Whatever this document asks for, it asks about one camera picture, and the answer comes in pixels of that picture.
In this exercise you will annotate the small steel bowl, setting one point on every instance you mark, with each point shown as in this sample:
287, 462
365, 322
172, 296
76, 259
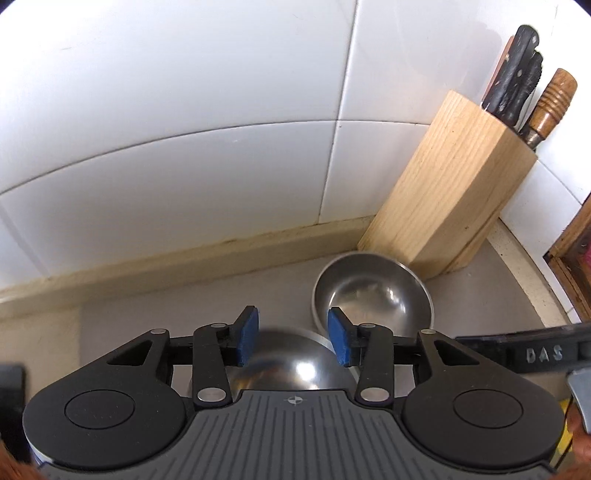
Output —
374, 290

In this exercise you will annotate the wooden knife block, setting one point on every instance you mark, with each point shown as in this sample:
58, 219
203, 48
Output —
443, 194

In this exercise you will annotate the brown wooden frame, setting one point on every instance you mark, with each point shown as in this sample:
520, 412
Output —
572, 267

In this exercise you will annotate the person's right hand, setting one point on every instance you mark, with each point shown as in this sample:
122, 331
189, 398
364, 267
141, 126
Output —
581, 454

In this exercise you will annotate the pink bag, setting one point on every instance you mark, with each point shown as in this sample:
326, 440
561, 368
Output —
587, 251

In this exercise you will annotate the medium steel bowl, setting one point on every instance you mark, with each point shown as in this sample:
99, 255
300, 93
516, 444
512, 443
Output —
295, 364

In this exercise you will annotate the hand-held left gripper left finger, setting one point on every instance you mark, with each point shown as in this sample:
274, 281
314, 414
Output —
247, 337

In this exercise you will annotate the grey counter mat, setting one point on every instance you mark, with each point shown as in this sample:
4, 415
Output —
184, 304

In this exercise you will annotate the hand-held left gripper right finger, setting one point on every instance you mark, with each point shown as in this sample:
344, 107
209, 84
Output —
339, 339

